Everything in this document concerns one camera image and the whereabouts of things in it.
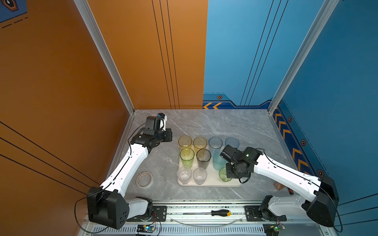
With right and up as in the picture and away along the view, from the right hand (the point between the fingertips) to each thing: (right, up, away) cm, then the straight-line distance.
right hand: (228, 175), depth 76 cm
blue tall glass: (+4, +17, +9) cm, 19 cm away
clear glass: (-24, -3, +10) cm, 26 cm away
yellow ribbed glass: (-23, +16, +11) cm, 31 cm away
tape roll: (-47, -6, +9) cm, 48 cm away
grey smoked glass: (-12, +7, +11) cm, 18 cm away
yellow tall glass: (-14, +16, +9) cm, 23 cm away
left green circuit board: (-41, -24, -5) cm, 48 cm away
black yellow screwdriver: (-5, -17, -4) cm, 18 cm away
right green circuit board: (+20, -24, -5) cm, 32 cm away
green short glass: (-4, +3, -6) cm, 8 cm away
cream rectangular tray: (-7, -6, +10) cm, 13 cm away
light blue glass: (-6, +15, +9) cm, 19 cm away
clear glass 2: (-14, -3, +8) cm, 17 cm away
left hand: (-31, +23, +6) cm, 39 cm away
